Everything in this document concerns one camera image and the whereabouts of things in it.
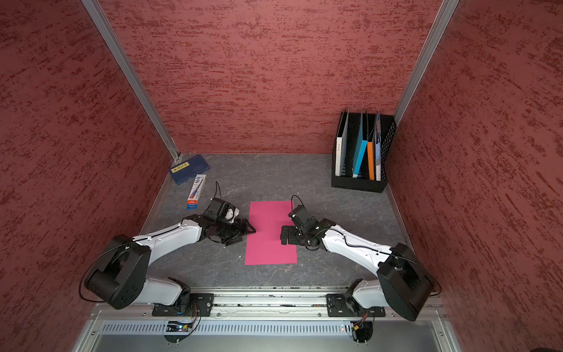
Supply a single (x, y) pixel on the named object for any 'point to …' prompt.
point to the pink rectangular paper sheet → (265, 246)
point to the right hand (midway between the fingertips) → (291, 241)
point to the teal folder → (361, 149)
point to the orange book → (371, 160)
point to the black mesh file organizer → (388, 125)
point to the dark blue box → (188, 169)
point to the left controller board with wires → (179, 326)
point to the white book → (341, 141)
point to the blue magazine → (377, 138)
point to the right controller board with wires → (362, 330)
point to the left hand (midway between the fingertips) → (248, 238)
